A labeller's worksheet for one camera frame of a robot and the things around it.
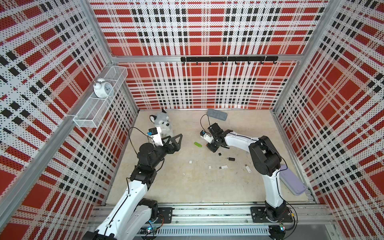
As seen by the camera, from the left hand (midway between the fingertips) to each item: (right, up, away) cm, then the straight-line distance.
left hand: (179, 136), depth 76 cm
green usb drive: (+10, -8, +26) cm, 29 cm away
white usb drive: (+26, -21, +15) cm, 36 cm away
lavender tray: (+64, -28, +7) cm, 70 cm away
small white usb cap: (+17, -20, +15) cm, 30 cm away
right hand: (+20, -8, +24) cm, 32 cm away
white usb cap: (+5, -18, +17) cm, 25 cm away
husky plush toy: (-12, +8, +15) cm, 21 cm away
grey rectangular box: (+24, +14, +39) cm, 48 cm away
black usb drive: (+31, -16, +18) cm, 39 cm away
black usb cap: (+24, -14, +20) cm, 34 cm away
